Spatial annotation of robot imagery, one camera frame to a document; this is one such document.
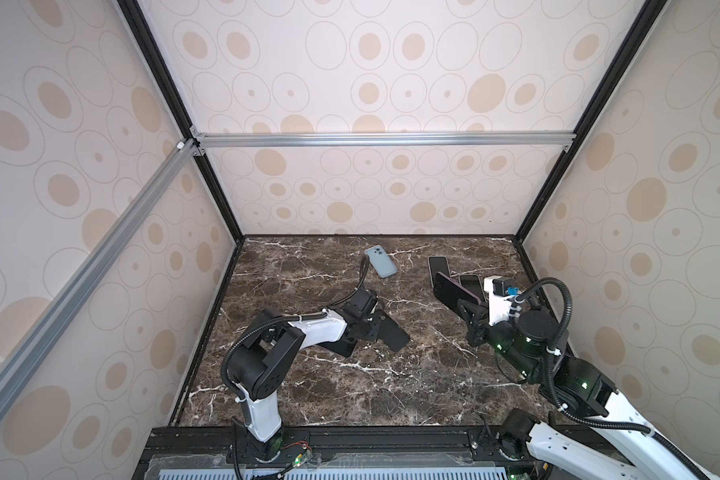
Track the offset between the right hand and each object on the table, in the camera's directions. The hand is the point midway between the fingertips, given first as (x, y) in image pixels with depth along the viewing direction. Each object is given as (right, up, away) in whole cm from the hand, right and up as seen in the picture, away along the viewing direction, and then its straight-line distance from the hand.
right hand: (463, 302), depth 66 cm
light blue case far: (-16, +9, +48) cm, 51 cm away
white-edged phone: (+5, +8, +44) cm, 45 cm away
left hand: (-16, -11, +27) cm, 33 cm away
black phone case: (-14, -14, +31) cm, 36 cm away
